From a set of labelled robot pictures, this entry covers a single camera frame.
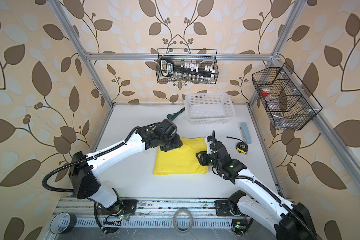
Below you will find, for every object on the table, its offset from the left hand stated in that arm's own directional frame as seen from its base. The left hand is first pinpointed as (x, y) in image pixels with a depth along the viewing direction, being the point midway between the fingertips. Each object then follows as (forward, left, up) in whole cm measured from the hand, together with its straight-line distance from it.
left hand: (183, 144), depth 77 cm
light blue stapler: (+19, -41, -14) cm, 47 cm away
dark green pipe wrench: (+33, +10, -18) cm, 39 cm away
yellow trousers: (-2, 0, -17) cm, 17 cm away
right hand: (-3, -9, -7) cm, 11 cm away
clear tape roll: (-27, -1, -17) cm, 32 cm away
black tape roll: (-34, +57, -19) cm, 69 cm away
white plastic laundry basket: (+43, -18, -18) cm, 50 cm away
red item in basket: (+26, -44, +15) cm, 53 cm away
